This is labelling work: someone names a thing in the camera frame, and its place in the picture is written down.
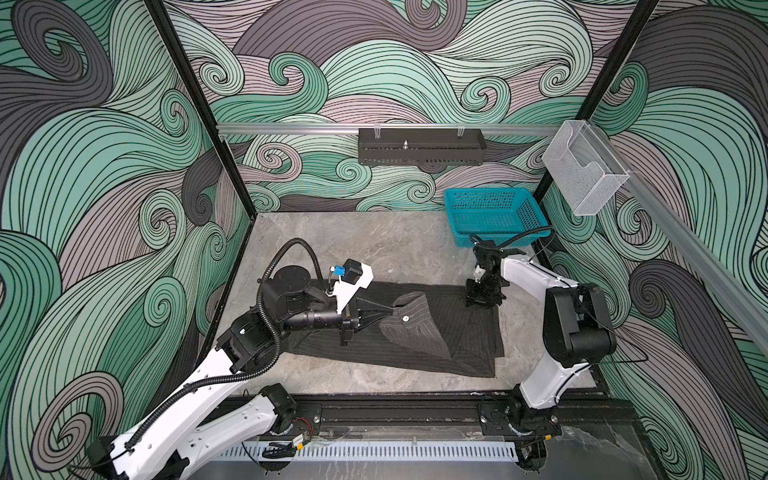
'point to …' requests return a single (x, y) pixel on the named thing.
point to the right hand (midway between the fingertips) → (473, 303)
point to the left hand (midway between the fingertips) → (390, 310)
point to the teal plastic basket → (509, 216)
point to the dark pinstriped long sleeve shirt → (431, 326)
